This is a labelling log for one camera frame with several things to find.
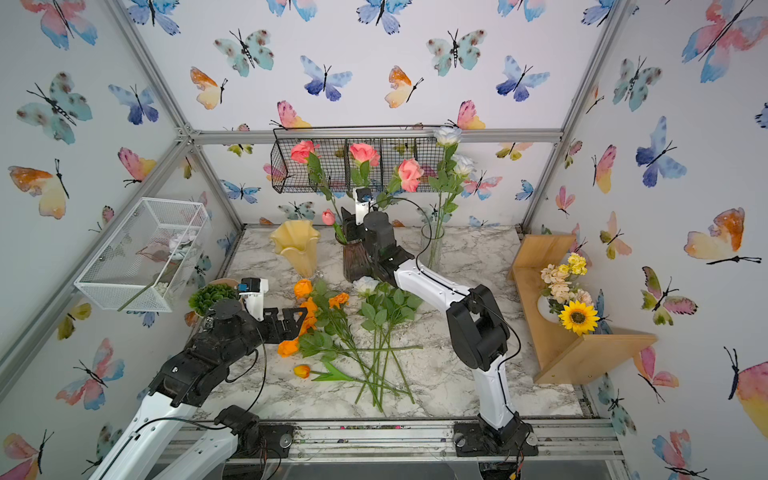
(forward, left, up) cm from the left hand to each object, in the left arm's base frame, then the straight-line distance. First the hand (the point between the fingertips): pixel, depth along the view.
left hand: (294, 308), depth 72 cm
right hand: (+27, -13, +10) cm, 31 cm away
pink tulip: (+23, -7, +8) cm, 25 cm away
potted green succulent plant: (+9, +29, -9) cm, 32 cm away
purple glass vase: (+27, -11, -16) cm, 33 cm away
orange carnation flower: (+11, -7, -15) cm, 20 cm away
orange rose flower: (+19, +6, -19) cm, 27 cm away
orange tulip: (-8, +1, -20) cm, 22 cm away
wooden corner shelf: (-12, -62, -3) cm, 63 cm away
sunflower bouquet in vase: (+2, -67, -3) cm, 67 cm away
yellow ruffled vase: (+27, +6, -5) cm, 29 cm away
